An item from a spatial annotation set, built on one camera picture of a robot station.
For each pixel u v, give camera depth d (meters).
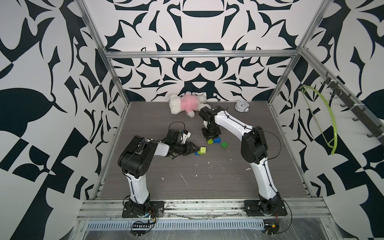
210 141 0.91
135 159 0.50
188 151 0.83
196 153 0.91
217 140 0.96
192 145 0.87
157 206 0.74
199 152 0.89
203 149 0.89
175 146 0.82
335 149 0.66
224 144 0.95
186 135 0.90
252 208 0.74
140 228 0.73
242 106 1.13
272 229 0.71
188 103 1.08
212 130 0.82
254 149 0.58
